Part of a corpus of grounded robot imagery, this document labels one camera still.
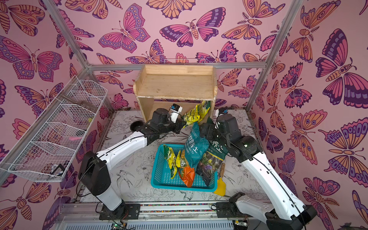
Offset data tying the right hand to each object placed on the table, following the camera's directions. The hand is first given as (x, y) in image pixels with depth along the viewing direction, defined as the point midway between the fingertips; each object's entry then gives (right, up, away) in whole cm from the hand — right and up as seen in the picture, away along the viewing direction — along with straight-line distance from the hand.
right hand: (205, 128), depth 68 cm
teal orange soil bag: (-4, -8, +2) cm, 9 cm away
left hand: (-8, +4, +12) cm, 15 cm away
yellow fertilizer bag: (-17, -19, +13) cm, 29 cm away
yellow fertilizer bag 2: (-4, +7, +6) cm, 10 cm away
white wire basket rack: (-72, -13, -3) cm, 73 cm away
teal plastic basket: (-24, -29, +16) cm, 41 cm away
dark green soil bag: (+2, -22, +6) cm, 23 cm away
